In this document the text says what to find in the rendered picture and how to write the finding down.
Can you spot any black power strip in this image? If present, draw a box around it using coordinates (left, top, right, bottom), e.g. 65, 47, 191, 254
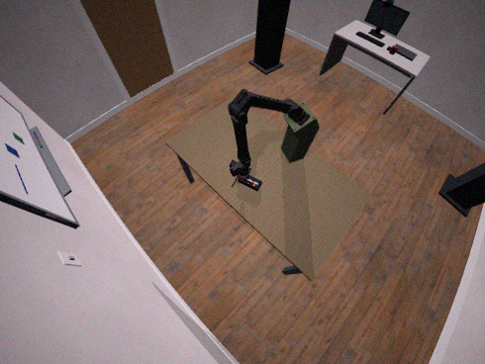
232, 175, 262, 191

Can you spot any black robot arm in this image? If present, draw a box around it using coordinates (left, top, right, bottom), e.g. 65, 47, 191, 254
228, 89, 310, 177

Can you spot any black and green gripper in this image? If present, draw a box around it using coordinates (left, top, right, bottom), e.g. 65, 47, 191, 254
237, 168, 251, 181

